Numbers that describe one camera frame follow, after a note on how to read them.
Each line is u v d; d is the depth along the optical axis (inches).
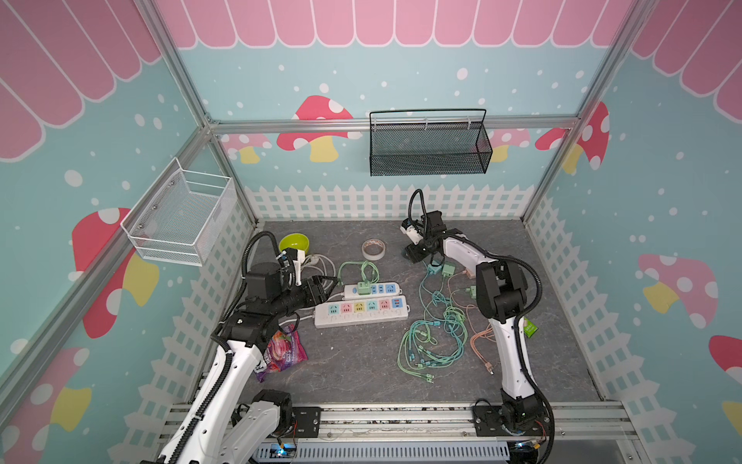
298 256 26.7
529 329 35.2
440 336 35.2
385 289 38.2
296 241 43.0
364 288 36.5
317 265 41.6
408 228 38.2
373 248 43.7
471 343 34.3
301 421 29.2
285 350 32.7
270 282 22.2
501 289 25.4
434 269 40.2
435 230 34.3
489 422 29.1
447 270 40.4
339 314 36.1
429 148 35.9
